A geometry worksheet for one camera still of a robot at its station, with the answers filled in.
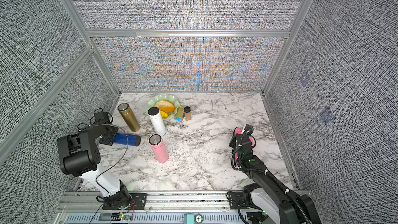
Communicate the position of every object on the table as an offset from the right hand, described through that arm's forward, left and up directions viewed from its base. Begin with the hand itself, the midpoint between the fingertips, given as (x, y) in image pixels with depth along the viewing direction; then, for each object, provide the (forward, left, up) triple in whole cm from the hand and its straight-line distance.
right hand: (237, 130), depth 86 cm
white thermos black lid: (+4, +45, +2) cm, 45 cm away
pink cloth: (0, -1, -1) cm, 2 cm away
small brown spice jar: (+16, +28, -2) cm, 33 cm away
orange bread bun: (+22, +43, -5) cm, 49 cm away
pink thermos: (-11, +41, +10) cm, 43 cm away
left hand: (+4, +73, -9) cm, 73 cm away
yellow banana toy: (+15, +44, -6) cm, 47 cm away
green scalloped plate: (+26, +53, -6) cm, 59 cm away
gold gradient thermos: (+8, +61, +9) cm, 62 cm away
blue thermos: (-2, +60, -8) cm, 61 cm away
